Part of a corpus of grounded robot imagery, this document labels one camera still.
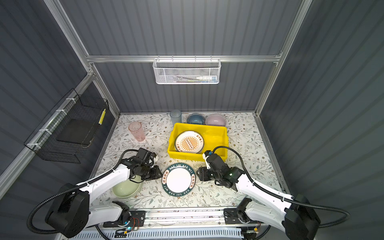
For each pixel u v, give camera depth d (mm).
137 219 722
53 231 418
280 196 447
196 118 1118
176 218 753
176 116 1059
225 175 597
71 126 749
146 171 721
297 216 403
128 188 809
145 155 706
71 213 417
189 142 998
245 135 1075
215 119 1125
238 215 667
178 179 864
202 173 694
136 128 958
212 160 618
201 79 908
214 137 1053
